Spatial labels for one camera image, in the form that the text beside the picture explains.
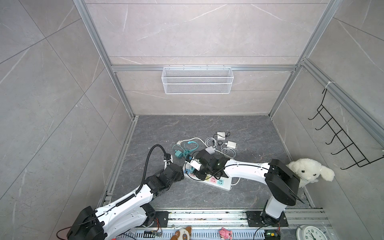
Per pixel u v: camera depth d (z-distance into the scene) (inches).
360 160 22.8
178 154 37.5
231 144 39.7
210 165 25.9
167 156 30.7
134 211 23.7
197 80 39.7
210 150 38.0
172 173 24.4
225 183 32.9
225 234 26.5
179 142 39.7
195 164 29.4
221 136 40.8
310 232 26.5
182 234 26.5
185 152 37.5
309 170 27.7
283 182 17.5
